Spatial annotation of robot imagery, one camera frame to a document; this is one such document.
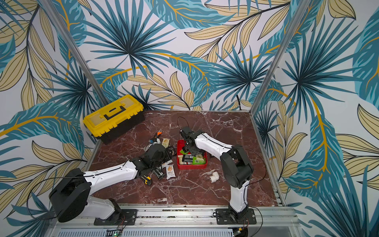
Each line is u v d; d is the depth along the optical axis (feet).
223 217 2.40
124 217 2.35
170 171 2.88
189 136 2.14
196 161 2.90
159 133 3.48
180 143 3.24
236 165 1.62
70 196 1.36
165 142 3.25
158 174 2.82
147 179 2.75
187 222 2.40
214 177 2.75
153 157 2.10
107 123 2.97
